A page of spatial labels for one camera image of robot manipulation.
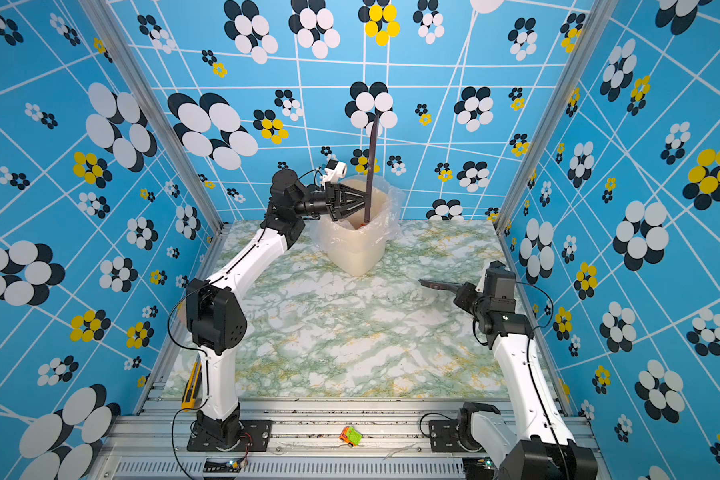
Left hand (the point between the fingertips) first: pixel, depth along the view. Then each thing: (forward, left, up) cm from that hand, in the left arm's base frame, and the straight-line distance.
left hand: (367, 202), depth 70 cm
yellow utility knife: (-31, +48, -39) cm, 69 cm away
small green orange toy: (-42, +4, -38) cm, 57 cm away
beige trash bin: (+6, +4, -32) cm, 33 cm away
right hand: (-10, -27, -23) cm, 37 cm away
